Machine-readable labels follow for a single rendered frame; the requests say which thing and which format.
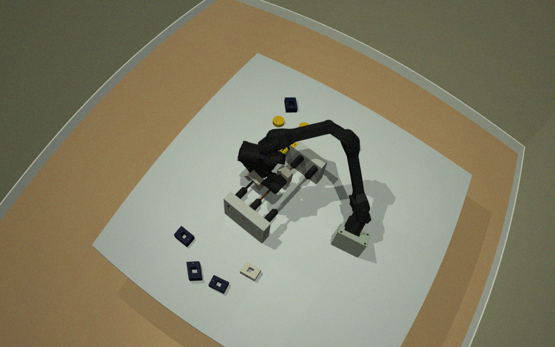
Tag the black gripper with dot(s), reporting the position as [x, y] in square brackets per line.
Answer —
[273, 181]

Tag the small beige block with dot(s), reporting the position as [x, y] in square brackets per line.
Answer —
[246, 267]

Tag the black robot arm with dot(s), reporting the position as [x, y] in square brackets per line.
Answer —
[266, 153]

